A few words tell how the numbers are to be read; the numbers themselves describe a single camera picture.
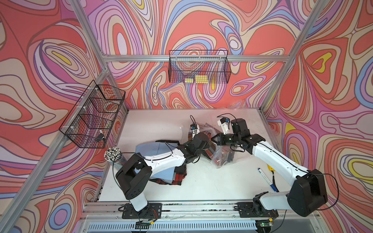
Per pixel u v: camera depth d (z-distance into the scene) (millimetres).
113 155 737
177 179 817
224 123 734
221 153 751
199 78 908
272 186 819
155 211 725
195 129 736
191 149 639
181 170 807
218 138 704
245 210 723
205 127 878
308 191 402
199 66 964
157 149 863
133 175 448
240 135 624
